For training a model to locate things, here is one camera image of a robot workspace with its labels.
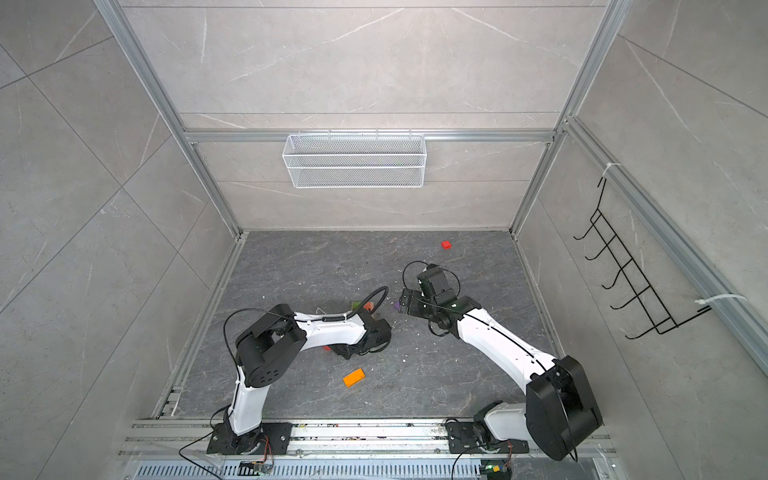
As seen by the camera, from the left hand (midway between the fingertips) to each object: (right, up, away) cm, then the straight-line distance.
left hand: (332, 335), depth 90 cm
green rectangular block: (+6, +8, +8) cm, 13 cm away
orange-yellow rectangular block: (+8, -10, -8) cm, 15 cm away
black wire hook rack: (+73, +12, -30) cm, 80 cm away
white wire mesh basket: (+7, +57, +11) cm, 58 cm away
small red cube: (+40, +28, +25) cm, 55 cm away
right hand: (+24, +12, -4) cm, 27 cm away
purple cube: (+20, +8, +8) cm, 23 cm away
